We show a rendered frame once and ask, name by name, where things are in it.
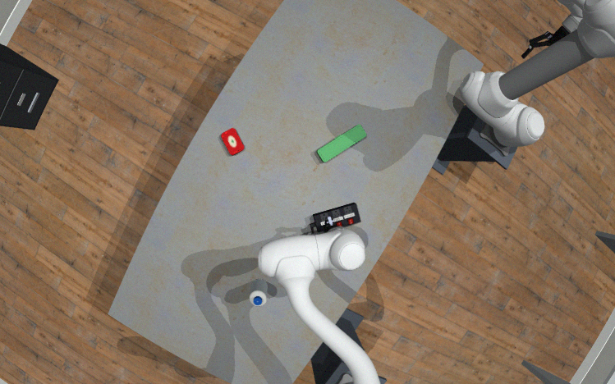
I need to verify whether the red rectangular tin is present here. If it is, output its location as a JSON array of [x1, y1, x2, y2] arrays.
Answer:
[[221, 128, 244, 155]]

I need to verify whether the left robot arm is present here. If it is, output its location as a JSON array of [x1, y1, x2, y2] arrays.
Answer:
[[258, 226, 380, 384]]

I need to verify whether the white bottle with blue cap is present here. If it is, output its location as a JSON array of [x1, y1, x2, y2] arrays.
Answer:
[[250, 279, 268, 307]]

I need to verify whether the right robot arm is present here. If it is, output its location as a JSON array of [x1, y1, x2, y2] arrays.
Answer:
[[459, 0, 615, 156]]

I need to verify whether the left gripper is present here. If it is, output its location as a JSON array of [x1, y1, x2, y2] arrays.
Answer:
[[324, 216, 337, 233]]

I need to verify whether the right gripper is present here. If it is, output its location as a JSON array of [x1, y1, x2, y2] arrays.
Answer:
[[521, 26, 570, 59]]

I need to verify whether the black power strip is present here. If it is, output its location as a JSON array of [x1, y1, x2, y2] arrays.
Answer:
[[310, 203, 361, 234]]

